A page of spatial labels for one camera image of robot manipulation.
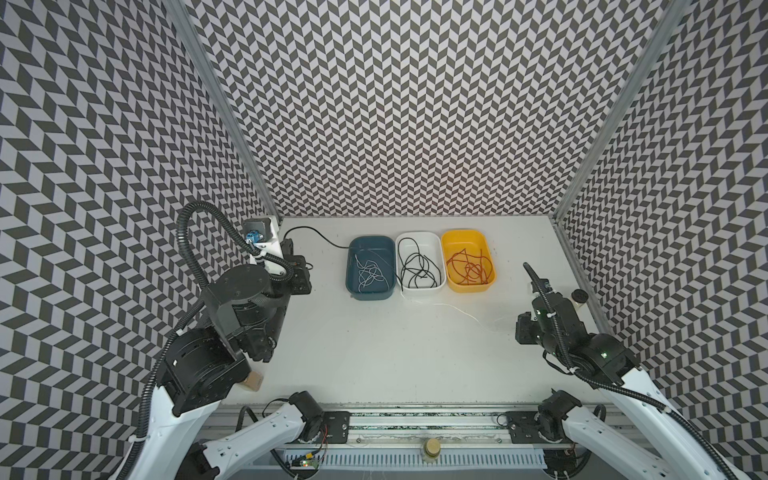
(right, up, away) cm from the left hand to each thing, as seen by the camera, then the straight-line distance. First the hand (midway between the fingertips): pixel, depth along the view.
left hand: (293, 243), depth 53 cm
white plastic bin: (+31, -1, +54) cm, 62 cm away
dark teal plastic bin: (+13, -1, +55) cm, 57 cm away
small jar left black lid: (-19, -36, +24) cm, 47 cm away
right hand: (+50, -18, +21) cm, 58 cm away
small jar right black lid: (+72, -15, +33) cm, 81 cm away
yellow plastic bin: (+46, +1, +55) cm, 72 cm away
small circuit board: (-2, -50, +14) cm, 52 cm away
